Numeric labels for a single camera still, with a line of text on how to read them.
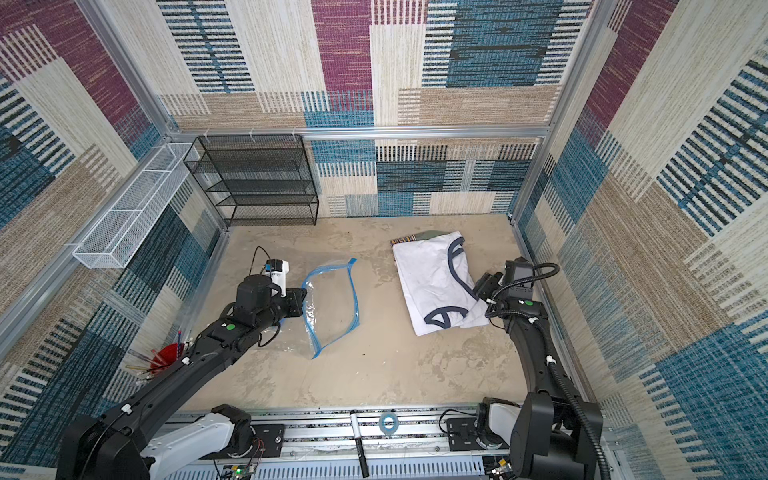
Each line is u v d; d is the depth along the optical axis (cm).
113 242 70
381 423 76
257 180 110
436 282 96
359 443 73
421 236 112
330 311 94
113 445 39
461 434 73
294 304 71
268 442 73
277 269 72
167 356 78
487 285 76
